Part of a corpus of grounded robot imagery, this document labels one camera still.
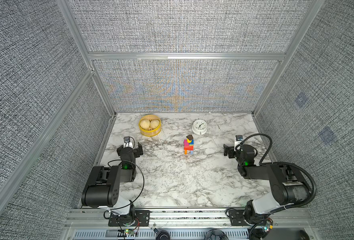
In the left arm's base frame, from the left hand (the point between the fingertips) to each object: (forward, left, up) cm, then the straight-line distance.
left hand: (130, 144), depth 92 cm
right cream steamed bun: (+17, -14, -1) cm, 22 cm away
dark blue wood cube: (-3, -38, +3) cm, 38 cm away
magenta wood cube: (-2, -34, 0) cm, 34 cm away
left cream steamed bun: (+18, -7, -2) cm, 19 cm away
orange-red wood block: (-3, -37, -3) cm, 37 cm away
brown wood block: (-1, -37, +6) cm, 37 cm away
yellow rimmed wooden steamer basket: (+12, -11, -4) cm, 17 cm away
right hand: (-2, -64, -1) cm, 64 cm away
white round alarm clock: (+14, -46, -3) cm, 48 cm away
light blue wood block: (-4, -38, -7) cm, 39 cm away
